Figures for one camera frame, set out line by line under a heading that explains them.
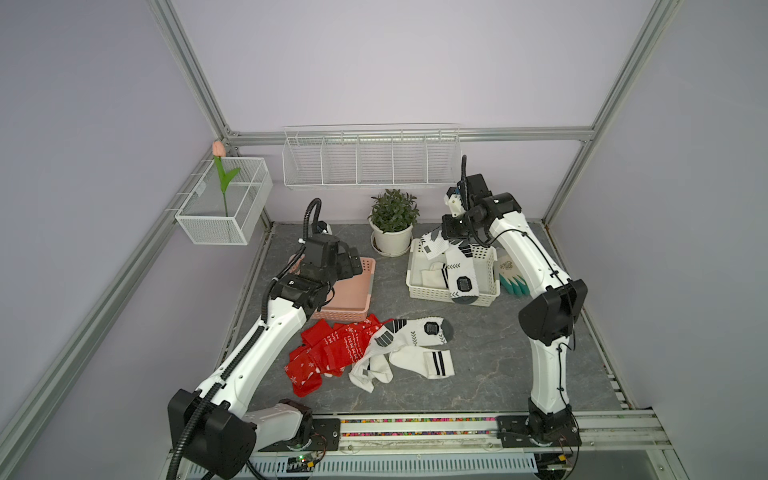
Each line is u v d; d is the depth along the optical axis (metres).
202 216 0.74
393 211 0.99
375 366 0.84
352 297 0.97
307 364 0.82
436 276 1.02
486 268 1.05
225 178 0.85
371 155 0.99
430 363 0.84
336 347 0.85
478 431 0.76
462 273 0.91
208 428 0.38
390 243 1.06
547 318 0.54
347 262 0.70
